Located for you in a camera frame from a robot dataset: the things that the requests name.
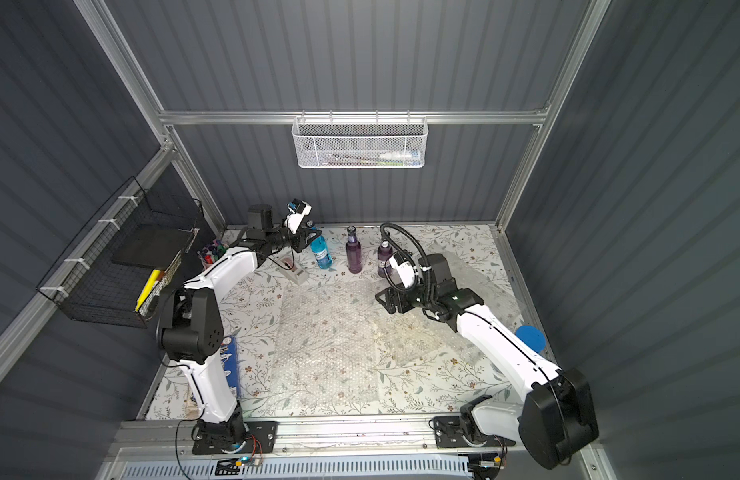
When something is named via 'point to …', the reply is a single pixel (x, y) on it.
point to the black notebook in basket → (154, 245)
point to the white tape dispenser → (291, 270)
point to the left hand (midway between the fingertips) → (322, 228)
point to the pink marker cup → (209, 253)
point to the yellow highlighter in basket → (153, 277)
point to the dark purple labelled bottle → (385, 252)
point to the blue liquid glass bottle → (321, 254)
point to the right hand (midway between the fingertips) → (392, 291)
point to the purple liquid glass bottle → (354, 251)
